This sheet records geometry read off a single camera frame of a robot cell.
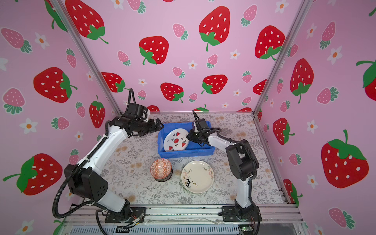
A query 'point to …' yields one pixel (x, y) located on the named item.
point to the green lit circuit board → (246, 227)
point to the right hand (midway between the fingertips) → (185, 136)
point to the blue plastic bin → (192, 150)
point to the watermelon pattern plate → (176, 139)
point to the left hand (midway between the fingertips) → (158, 127)
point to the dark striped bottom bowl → (167, 178)
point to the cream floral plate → (197, 176)
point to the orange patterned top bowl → (161, 168)
